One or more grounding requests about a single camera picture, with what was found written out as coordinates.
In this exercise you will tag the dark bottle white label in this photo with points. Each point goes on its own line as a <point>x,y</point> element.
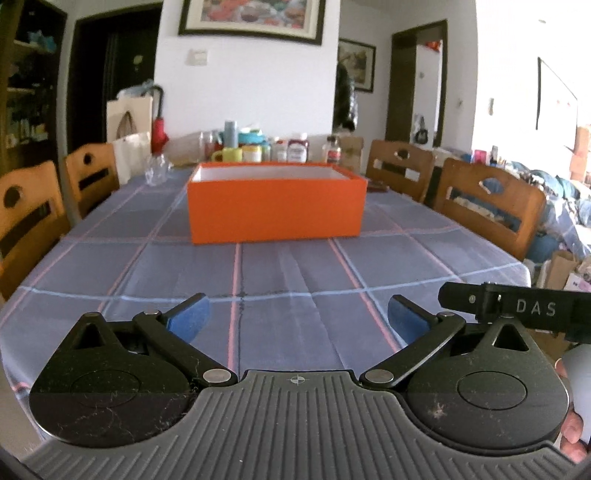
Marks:
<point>331,150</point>

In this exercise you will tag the white wall switch panel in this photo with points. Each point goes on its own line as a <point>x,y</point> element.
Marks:
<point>196,56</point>

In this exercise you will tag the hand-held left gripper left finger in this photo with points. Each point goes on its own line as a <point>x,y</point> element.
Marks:
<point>189,318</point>

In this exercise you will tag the pile of fabrics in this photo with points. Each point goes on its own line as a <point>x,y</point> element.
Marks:
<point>570,207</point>

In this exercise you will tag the small framed painting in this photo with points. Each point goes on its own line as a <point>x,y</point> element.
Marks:
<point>356,64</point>

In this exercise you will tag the red umbrella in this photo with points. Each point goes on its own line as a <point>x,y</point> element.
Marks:
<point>159,131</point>

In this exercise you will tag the person's right hand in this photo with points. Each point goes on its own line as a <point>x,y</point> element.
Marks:
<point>572,434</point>

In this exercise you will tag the wooden chair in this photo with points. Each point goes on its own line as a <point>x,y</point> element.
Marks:
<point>92,177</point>
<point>489,203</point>
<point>399,168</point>
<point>30,221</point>

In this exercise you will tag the brown cardboard box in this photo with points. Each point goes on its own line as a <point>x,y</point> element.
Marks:
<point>353,152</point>

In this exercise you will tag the brown paper bag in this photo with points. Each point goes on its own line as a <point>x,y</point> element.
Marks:
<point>561,270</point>

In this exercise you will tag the purple red pill bottle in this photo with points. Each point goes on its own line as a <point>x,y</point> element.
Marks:
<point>298,148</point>

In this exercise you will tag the dark wooden door frame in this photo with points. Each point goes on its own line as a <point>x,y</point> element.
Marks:
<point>395,83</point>

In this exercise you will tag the white jar yellow lid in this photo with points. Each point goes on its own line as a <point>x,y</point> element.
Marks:
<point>252,154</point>

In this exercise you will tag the dark hanging coat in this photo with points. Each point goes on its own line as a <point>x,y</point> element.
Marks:
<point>345,97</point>

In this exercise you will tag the black hanging bag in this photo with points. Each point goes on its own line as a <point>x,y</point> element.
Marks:
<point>420,131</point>

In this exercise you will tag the dark bookshelf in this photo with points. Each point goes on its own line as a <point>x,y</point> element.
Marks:
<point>30,92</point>

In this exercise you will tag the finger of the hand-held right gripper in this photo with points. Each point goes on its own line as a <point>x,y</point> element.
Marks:
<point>461,297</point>

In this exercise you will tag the teal bowl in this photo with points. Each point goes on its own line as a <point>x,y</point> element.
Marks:
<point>250,137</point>

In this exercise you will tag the small white pill bottle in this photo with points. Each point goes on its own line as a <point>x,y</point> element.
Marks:
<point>280,151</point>

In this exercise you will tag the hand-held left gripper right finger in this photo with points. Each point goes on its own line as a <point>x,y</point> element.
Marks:
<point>406,319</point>

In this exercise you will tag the orange cardboard box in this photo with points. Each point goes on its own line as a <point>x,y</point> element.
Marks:
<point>277,207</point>

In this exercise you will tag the yellow green mug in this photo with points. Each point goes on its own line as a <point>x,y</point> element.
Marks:
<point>229,155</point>

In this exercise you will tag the large framed food painting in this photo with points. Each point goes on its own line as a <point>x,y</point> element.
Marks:
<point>251,16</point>

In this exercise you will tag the dark wooden door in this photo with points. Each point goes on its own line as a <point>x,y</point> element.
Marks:
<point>111,78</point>

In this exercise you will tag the clear glass jug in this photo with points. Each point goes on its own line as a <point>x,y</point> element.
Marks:
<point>157,170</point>

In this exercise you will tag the smartphone in brown case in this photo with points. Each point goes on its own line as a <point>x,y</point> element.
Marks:
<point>377,187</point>

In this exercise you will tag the plain white paper bag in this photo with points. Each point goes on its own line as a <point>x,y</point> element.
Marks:
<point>133,157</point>

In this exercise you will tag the light blue tumbler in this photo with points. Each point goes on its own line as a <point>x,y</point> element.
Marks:
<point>231,134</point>

